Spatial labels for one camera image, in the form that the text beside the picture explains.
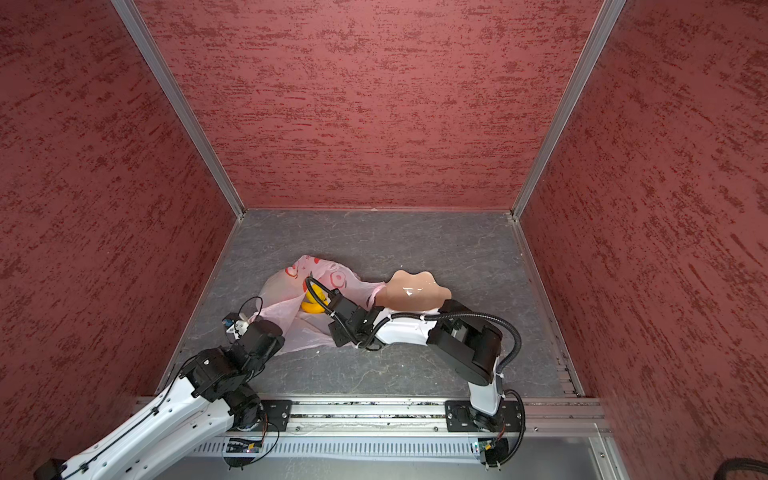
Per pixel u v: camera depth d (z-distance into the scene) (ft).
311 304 3.02
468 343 1.60
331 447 2.33
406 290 3.19
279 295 2.80
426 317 1.66
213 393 1.71
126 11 2.30
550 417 2.50
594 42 2.48
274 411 2.46
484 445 2.36
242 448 2.36
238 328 2.24
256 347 1.91
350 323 2.18
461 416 2.43
